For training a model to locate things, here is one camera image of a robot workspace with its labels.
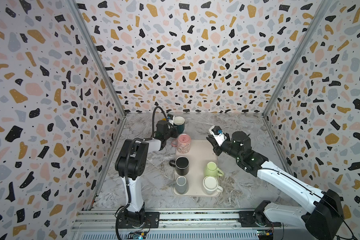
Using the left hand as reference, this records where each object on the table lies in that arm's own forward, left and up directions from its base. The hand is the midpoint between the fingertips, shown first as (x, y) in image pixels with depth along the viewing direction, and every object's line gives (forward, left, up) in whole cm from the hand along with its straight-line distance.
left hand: (177, 124), depth 99 cm
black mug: (-28, -3, -3) cm, 28 cm away
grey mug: (-39, -3, -2) cm, 39 cm away
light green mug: (-31, -20, -2) cm, 37 cm away
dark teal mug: (+6, -1, -4) cm, 7 cm away
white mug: (-39, -19, -4) cm, 43 cm away
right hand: (-21, -16, +17) cm, 31 cm away
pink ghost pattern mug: (-15, -4, -1) cm, 15 cm away
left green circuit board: (-59, +18, -11) cm, 63 cm away
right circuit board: (-60, -43, -12) cm, 75 cm away
